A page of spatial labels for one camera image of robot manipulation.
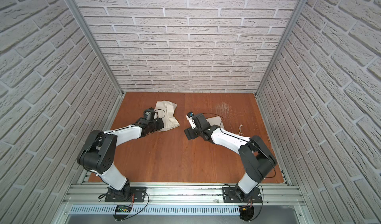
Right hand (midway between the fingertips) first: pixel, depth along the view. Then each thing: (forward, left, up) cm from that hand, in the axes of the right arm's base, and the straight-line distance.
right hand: (187, 130), depth 88 cm
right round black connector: (-42, -27, -10) cm, 51 cm away
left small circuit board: (-37, +34, -10) cm, 51 cm away
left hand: (+11, +16, -2) cm, 20 cm away
